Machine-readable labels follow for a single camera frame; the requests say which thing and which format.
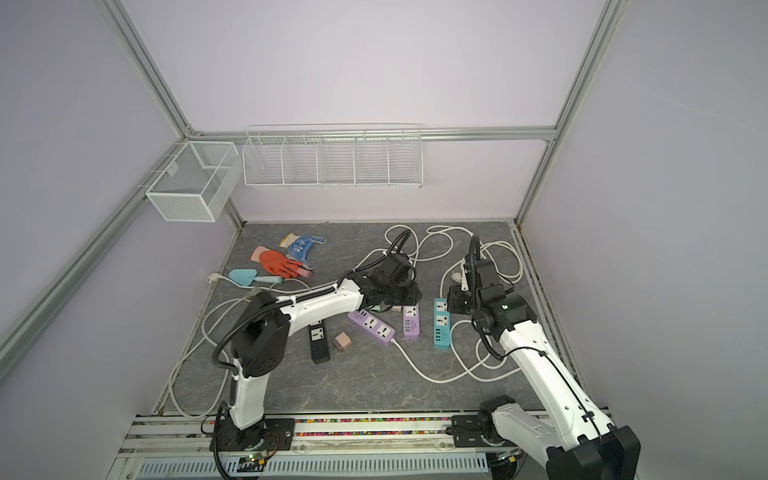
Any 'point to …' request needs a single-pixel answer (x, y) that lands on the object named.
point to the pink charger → (342, 341)
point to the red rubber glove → (279, 265)
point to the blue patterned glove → (299, 248)
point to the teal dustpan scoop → (246, 277)
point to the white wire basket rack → (333, 156)
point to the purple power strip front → (372, 325)
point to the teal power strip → (441, 323)
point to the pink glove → (258, 249)
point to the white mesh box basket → (194, 185)
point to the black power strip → (319, 344)
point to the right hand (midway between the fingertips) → (456, 296)
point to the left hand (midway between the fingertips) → (422, 300)
